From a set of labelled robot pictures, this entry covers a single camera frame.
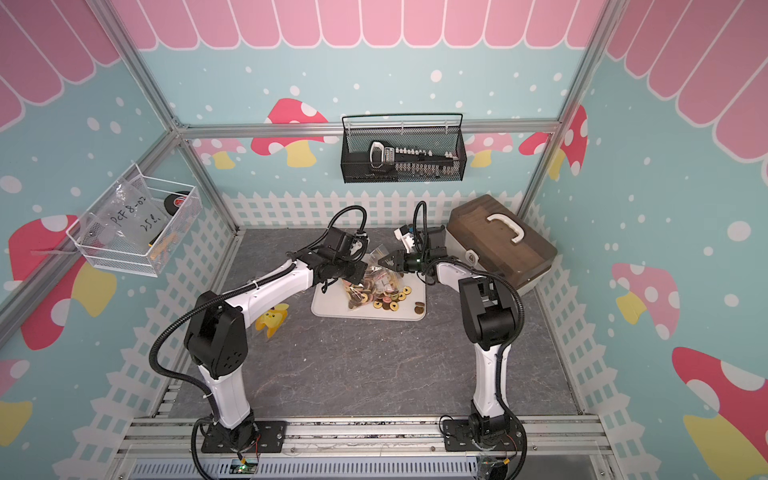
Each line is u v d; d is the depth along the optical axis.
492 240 0.94
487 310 0.56
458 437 0.74
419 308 0.97
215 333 0.49
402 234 0.90
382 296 0.98
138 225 0.70
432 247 0.81
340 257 0.73
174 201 0.81
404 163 0.87
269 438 0.74
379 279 1.00
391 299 0.98
